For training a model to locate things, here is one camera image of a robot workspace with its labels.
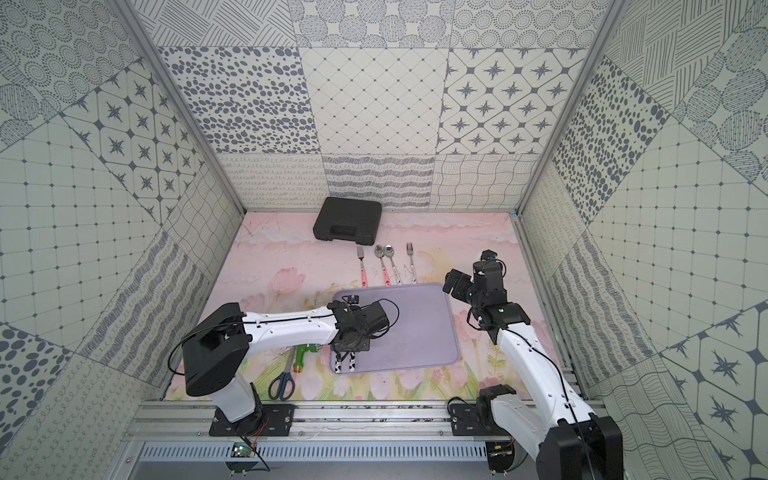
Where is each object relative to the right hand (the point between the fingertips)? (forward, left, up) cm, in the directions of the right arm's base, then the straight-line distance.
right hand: (460, 283), depth 83 cm
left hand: (-12, +28, -11) cm, 32 cm away
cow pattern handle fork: (-18, +31, -12) cm, 37 cm away
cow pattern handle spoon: (-19, +35, -13) cm, 41 cm away
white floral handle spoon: (+21, +22, -13) cm, 33 cm away
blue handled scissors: (-24, +49, -14) cm, 57 cm away
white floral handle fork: (+24, +14, -14) cm, 31 cm away
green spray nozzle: (-16, +46, -13) cm, 50 cm away
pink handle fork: (+20, +32, -13) cm, 40 cm away
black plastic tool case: (+34, +38, -9) cm, 52 cm away
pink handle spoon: (+21, +25, -13) cm, 35 cm away
